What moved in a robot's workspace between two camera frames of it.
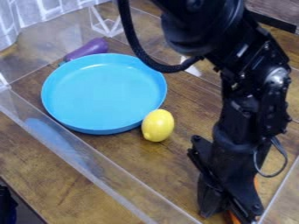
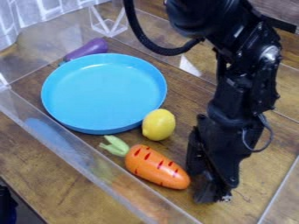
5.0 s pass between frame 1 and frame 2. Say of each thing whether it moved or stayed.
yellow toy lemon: stayed
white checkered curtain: stayed
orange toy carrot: moved
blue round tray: stayed
